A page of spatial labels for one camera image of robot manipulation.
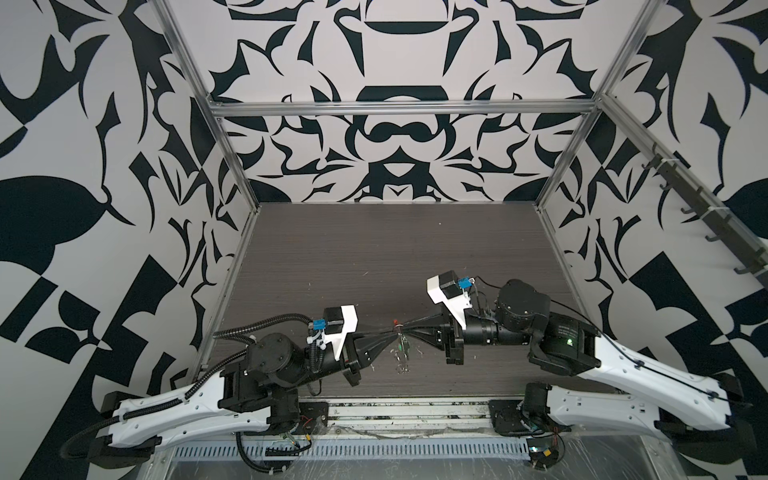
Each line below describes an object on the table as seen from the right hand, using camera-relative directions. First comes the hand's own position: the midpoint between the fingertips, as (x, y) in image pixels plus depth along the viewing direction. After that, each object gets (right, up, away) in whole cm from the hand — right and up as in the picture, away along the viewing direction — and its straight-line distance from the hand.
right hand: (407, 329), depth 51 cm
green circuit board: (+33, -35, +20) cm, 52 cm away
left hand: (-2, +1, 0) cm, 2 cm away
